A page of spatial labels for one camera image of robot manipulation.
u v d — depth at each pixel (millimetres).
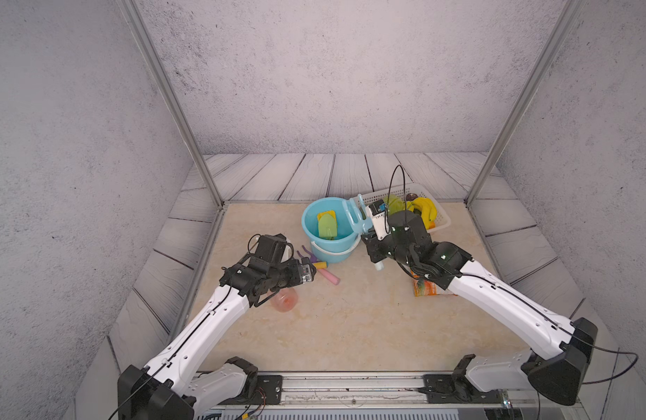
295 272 676
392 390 741
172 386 385
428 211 1016
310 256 1016
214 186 1171
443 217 1040
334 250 886
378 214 613
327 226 993
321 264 966
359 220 726
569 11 702
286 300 865
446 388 727
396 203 1016
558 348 391
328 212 1009
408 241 502
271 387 730
